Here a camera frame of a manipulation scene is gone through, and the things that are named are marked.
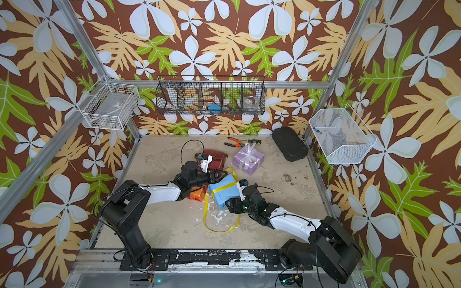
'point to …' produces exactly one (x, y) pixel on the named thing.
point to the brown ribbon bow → (218, 156)
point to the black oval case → (290, 144)
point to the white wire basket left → (107, 105)
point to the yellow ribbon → (212, 194)
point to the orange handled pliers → (239, 143)
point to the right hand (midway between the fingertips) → (229, 201)
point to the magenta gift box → (218, 161)
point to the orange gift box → (197, 193)
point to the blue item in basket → (215, 108)
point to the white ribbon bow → (249, 155)
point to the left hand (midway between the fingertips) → (225, 171)
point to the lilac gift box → (239, 162)
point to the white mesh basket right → (343, 135)
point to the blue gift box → (224, 195)
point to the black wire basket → (207, 95)
